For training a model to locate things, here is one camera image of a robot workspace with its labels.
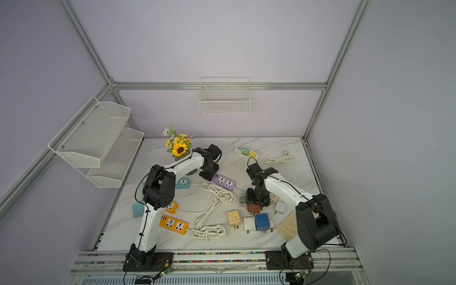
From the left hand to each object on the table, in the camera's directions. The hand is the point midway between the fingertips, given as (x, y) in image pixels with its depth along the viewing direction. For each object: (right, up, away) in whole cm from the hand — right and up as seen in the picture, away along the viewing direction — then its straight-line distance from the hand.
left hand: (215, 175), depth 100 cm
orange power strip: (-17, -21, -19) cm, 33 cm away
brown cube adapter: (+20, -14, -18) cm, 31 cm away
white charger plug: (+18, -21, -19) cm, 33 cm away
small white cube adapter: (+35, -15, -12) cm, 39 cm away
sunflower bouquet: (-15, +16, -18) cm, 28 cm away
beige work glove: (+37, -23, -17) cm, 46 cm away
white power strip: (+14, +15, +11) cm, 23 cm away
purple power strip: (+7, -4, -5) cm, 9 cm away
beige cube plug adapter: (+11, -18, -20) cm, 29 cm away
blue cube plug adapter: (+24, -20, -20) cm, 37 cm away
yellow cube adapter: (+22, +12, +4) cm, 26 cm away
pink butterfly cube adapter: (+27, -7, -27) cm, 39 cm away
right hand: (+21, -13, -15) cm, 29 cm away
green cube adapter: (+18, +14, +5) cm, 23 cm away
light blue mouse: (-38, -16, -12) cm, 43 cm away
